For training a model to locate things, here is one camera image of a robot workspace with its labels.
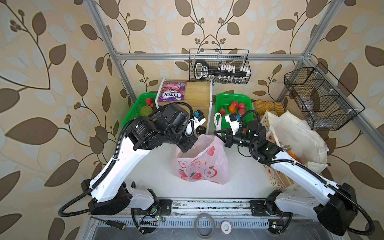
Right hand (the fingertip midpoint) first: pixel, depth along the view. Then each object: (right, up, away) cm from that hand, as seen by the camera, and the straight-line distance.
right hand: (215, 133), depth 70 cm
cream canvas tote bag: (+47, -6, +4) cm, 47 cm away
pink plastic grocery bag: (-4, -14, +4) cm, 15 cm away
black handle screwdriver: (-48, -42, -1) cm, 64 cm away
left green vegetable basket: (-54, +13, +35) cm, 65 cm away
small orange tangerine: (+18, +14, +42) cm, 47 cm away
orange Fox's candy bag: (+43, -10, +14) cm, 47 cm away
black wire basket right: (+55, +14, +2) cm, 57 cm away
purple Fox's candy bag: (-22, +22, +8) cm, 32 cm away
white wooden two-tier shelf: (-8, +20, +10) cm, 24 cm away
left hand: (-9, -1, -12) cm, 15 cm away
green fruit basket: (+12, +21, +48) cm, 54 cm away
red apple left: (+10, +12, +42) cm, 45 cm away
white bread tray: (+40, +16, +44) cm, 62 cm away
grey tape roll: (-5, -41, +3) cm, 41 cm away
